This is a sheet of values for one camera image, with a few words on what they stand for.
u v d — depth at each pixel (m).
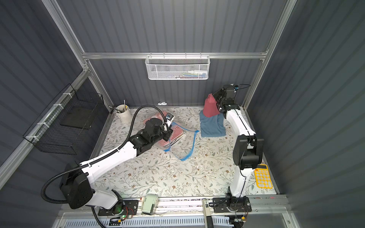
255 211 0.72
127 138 0.56
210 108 0.96
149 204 0.71
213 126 1.08
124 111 1.02
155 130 0.60
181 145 0.98
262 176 0.82
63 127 0.73
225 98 0.70
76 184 0.40
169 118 0.68
